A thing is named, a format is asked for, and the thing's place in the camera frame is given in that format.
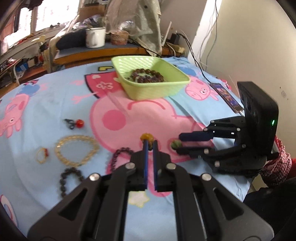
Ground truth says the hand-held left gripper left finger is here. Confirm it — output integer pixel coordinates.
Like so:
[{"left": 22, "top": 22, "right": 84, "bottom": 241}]
[{"left": 27, "top": 140, "right": 149, "bottom": 241}]

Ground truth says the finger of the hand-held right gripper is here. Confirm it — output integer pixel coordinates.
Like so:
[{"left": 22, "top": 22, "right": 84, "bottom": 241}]
[
  {"left": 176, "top": 143, "right": 255, "bottom": 175},
  {"left": 179, "top": 116, "right": 245, "bottom": 142}
]

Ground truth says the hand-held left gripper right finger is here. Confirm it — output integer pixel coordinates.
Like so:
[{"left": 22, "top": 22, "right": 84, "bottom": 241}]
[{"left": 153, "top": 140, "right": 274, "bottom": 241}]

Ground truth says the amber bead charm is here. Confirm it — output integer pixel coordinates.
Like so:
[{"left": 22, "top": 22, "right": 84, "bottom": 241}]
[{"left": 141, "top": 133, "right": 154, "bottom": 149}]

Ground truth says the purple bead bracelet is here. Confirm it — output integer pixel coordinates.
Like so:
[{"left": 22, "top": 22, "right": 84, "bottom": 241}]
[{"left": 108, "top": 147, "right": 135, "bottom": 174}]

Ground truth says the green plastic basket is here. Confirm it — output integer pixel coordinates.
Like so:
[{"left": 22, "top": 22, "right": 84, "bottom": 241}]
[{"left": 111, "top": 56, "right": 191, "bottom": 101}]

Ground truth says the large brown wooden bead bracelet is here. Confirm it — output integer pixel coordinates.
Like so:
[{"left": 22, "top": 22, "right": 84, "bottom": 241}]
[{"left": 126, "top": 68, "right": 165, "bottom": 84}]

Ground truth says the yellow crystal bead bracelet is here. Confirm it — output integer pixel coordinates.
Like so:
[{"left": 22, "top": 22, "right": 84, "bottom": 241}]
[{"left": 54, "top": 135, "right": 100, "bottom": 167}]

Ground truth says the red bead black cord charm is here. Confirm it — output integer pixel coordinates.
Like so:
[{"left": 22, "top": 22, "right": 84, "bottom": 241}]
[{"left": 64, "top": 118, "right": 85, "bottom": 130}]

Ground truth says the dark bead bracelet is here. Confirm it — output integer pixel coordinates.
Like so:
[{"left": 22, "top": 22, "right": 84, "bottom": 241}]
[{"left": 59, "top": 168, "right": 85, "bottom": 198}]

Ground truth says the small yellow ring bracelet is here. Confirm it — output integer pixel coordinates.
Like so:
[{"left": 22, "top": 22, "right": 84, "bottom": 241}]
[{"left": 36, "top": 147, "right": 50, "bottom": 164}]

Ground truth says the smartphone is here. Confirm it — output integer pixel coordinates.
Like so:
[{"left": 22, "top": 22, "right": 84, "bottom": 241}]
[{"left": 209, "top": 82, "right": 244, "bottom": 114}]

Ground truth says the person's dark clothing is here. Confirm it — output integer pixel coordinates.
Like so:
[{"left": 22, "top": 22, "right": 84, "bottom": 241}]
[{"left": 243, "top": 177, "right": 296, "bottom": 233}]

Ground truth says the wooden desk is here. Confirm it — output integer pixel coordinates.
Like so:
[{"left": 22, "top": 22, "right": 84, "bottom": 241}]
[{"left": 53, "top": 42, "right": 185, "bottom": 69}]

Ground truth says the grey-green floral cloth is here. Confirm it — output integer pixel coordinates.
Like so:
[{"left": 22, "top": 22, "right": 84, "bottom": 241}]
[{"left": 103, "top": 0, "right": 162, "bottom": 57}]

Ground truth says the round woven basket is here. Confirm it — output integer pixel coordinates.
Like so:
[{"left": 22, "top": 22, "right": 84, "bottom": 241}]
[{"left": 110, "top": 30, "right": 129, "bottom": 45}]

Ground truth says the clear plastic bag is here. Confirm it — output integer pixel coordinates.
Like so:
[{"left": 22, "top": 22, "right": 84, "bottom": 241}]
[{"left": 119, "top": 20, "right": 136, "bottom": 33}]

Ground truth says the white enamel mug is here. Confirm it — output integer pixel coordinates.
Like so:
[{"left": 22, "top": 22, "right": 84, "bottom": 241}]
[{"left": 85, "top": 27, "right": 107, "bottom": 49}]

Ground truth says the dark folded cushion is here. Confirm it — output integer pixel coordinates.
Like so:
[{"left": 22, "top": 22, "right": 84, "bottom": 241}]
[{"left": 57, "top": 30, "right": 88, "bottom": 50}]

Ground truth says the cardboard box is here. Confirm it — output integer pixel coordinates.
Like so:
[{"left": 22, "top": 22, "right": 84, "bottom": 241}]
[{"left": 79, "top": 5, "right": 107, "bottom": 19}]

